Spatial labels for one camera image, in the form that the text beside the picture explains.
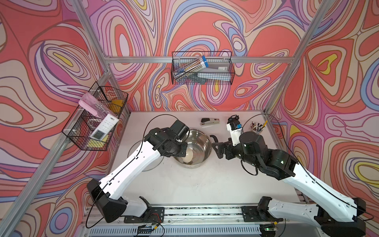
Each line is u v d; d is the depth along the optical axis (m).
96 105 0.72
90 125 0.73
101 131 0.69
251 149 0.45
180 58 0.88
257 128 0.88
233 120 1.05
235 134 0.56
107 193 0.38
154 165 0.91
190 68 0.79
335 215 0.39
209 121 1.08
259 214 0.65
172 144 0.49
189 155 0.91
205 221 0.73
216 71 0.88
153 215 0.73
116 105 0.78
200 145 0.98
